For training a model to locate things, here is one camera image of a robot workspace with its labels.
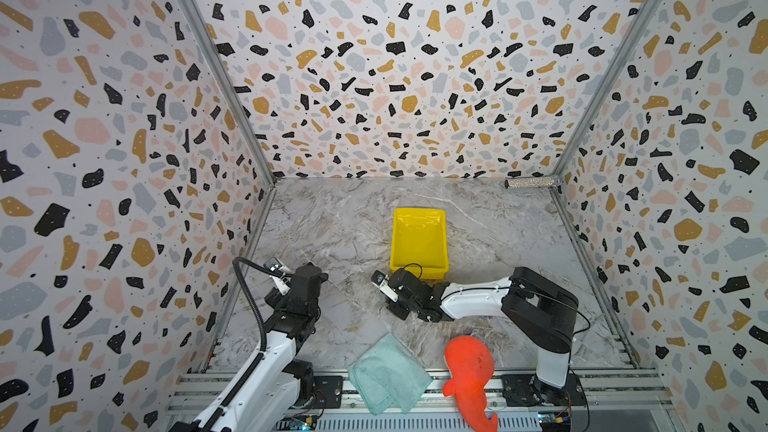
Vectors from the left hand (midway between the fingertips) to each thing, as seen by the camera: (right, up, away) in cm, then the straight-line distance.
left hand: (294, 271), depth 82 cm
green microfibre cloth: (+26, -25, -6) cm, 37 cm away
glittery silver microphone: (+82, +27, +38) cm, 94 cm away
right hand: (+24, -7, +7) cm, 26 cm away
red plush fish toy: (+46, -20, -11) cm, 52 cm away
